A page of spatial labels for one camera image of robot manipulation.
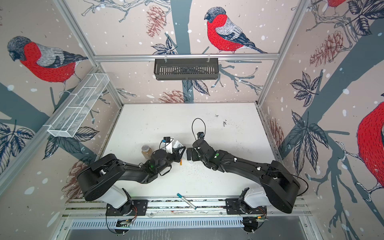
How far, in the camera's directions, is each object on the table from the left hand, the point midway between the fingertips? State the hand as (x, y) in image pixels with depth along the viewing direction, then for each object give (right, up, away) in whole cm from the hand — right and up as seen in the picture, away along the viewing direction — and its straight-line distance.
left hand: (184, 149), depth 83 cm
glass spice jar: (-22, -1, 0) cm, 22 cm away
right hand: (+4, -2, +1) cm, 5 cm away
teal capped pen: (+2, -25, -8) cm, 27 cm away
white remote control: (-4, +3, -2) cm, 5 cm away
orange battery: (-3, -9, +4) cm, 10 cm away
